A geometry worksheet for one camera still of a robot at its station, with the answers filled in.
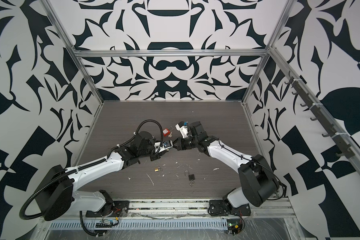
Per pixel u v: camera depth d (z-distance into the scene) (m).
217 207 0.74
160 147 0.68
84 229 0.69
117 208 0.73
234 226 0.71
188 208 0.76
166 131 1.01
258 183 0.43
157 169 0.87
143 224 0.71
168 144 0.69
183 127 0.77
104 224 0.73
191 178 0.83
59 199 0.41
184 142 0.73
